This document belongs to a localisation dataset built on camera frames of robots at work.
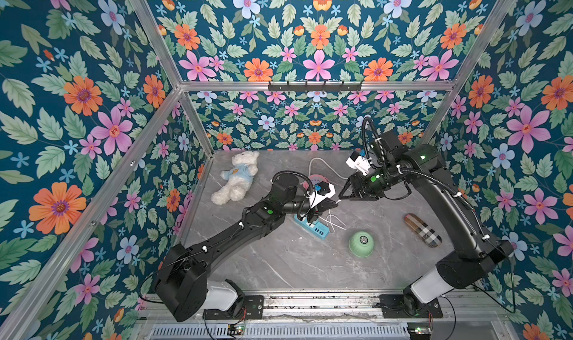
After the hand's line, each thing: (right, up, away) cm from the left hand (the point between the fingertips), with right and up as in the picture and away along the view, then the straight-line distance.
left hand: (337, 202), depth 70 cm
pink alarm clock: (-5, +6, +35) cm, 36 cm away
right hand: (+3, +4, -4) cm, 7 cm away
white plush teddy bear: (-40, +6, +29) cm, 50 cm away
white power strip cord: (-5, +17, +46) cm, 49 cm away
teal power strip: (-5, -14, +19) cm, 24 cm away
